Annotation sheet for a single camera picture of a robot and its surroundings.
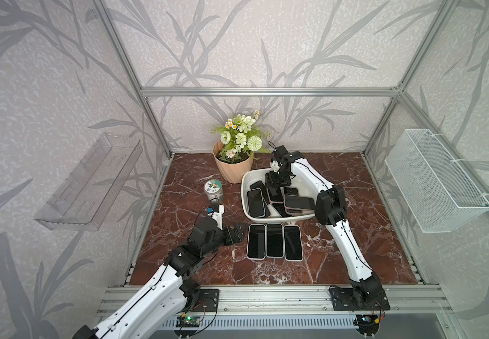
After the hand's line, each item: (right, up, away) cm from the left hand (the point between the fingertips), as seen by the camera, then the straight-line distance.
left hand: (241, 228), depth 77 cm
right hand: (+13, +15, +28) cm, 34 cm away
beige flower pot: (-5, +20, +20) cm, 29 cm away
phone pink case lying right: (+26, +5, +24) cm, 36 cm away
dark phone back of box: (+7, +14, +28) cm, 32 cm away
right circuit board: (+44, -31, -5) cm, 54 cm away
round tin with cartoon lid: (-14, +13, +19) cm, 27 cm away
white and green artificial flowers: (-1, +34, +8) cm, 35 cm away
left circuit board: (-17, -30, -6) cm, 35 cm away
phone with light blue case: (+14, -9, +12) cm, 20 cm away
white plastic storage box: (+14, +2, +19) cm, 24 cm away
